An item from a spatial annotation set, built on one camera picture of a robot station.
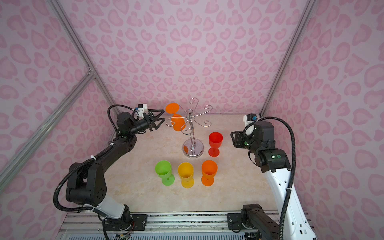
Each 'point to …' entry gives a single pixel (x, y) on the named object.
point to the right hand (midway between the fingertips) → (235, 132)
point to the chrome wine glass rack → (192, 148)
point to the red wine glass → (215, 140)
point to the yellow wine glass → (186, 172)
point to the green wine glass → (164, 170)
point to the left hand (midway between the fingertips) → (165, 113)
